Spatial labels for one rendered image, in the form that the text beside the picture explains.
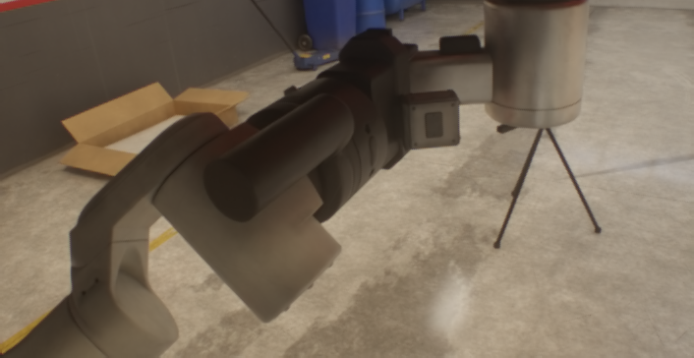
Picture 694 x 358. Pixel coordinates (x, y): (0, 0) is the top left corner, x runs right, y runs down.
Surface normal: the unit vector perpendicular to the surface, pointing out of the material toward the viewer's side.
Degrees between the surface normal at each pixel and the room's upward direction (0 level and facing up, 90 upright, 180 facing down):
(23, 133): 90
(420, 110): 92
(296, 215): 43
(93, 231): 58
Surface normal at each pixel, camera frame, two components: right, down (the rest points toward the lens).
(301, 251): 0.33, -0.39
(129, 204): 0.06, -0.13
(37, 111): 0.87, 0.14
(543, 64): -0.14, 0.46
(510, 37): -0.68, 0.39
